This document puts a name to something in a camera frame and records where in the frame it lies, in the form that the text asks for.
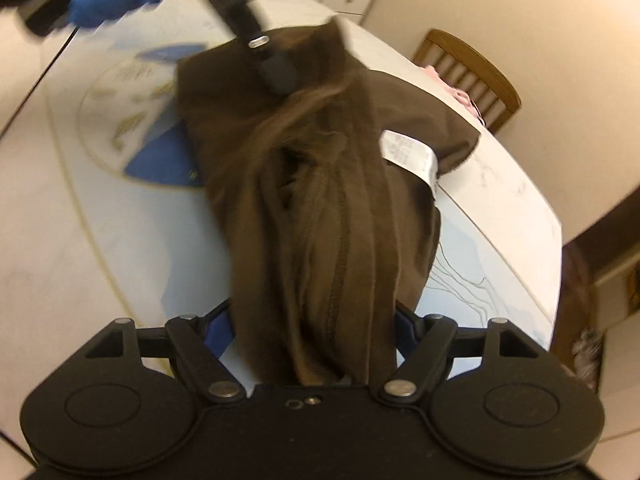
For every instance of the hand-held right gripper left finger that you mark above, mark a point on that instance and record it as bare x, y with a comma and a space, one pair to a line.
220, 332

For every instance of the pink cloth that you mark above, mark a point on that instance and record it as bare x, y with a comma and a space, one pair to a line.
450, 87

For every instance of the white printed tablecloth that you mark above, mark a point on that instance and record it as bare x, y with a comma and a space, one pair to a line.
100, 210

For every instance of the person's left hand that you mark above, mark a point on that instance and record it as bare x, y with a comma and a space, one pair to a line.
110, 0

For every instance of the dark brown door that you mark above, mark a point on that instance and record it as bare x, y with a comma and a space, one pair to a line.
605, 235

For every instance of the wooden chair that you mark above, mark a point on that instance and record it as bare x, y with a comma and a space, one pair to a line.
475, 70

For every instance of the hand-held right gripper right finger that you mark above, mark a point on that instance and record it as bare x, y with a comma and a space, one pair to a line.
405, 332

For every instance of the brown t-shirt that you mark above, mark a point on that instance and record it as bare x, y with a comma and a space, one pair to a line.
310, 200

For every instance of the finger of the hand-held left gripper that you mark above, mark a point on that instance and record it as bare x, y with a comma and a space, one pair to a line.
272, 67

